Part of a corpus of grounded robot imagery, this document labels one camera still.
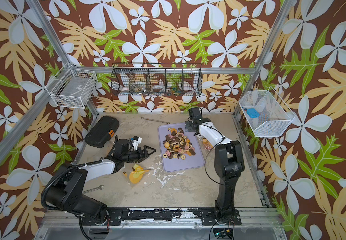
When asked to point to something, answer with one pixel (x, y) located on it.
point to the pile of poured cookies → (176, 144)
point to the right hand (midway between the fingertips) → (194, 125)
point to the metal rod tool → (142, 117)
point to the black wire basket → (154, 79)
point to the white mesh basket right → (275, 116)
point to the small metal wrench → (101, 187)
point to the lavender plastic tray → (191, 161)
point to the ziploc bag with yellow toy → (205, 143)
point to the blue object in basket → (253, 113)
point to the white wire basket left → (72, 88)
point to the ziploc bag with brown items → (133, 172)
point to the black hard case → (99, 135)
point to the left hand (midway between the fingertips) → (153, 151)
